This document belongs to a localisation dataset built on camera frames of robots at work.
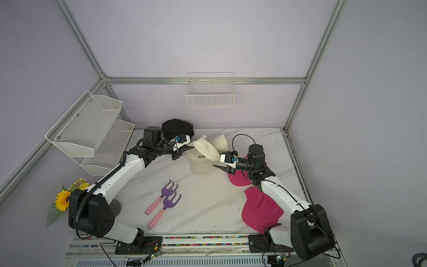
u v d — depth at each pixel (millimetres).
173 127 1075
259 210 801
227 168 675
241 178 946
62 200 616
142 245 712
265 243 670
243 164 675
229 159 606
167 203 860
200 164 987
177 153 700
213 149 719
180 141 650
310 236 410
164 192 902
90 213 421
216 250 732
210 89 1045
